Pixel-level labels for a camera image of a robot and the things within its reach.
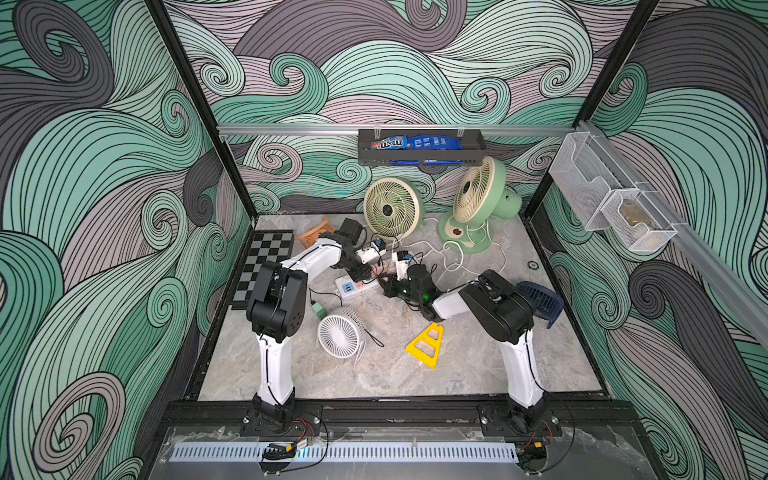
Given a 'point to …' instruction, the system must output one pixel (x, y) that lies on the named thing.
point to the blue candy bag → (420, 142)
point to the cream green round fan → (391, 207)
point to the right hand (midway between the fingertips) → (380, 276)
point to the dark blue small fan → (544, 303)
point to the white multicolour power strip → (346, 287)
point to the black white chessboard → (266, 246)
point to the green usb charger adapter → (319, 310)
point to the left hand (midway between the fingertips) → (365, 267)
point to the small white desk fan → (342, 333)
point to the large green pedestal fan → (480, 198)
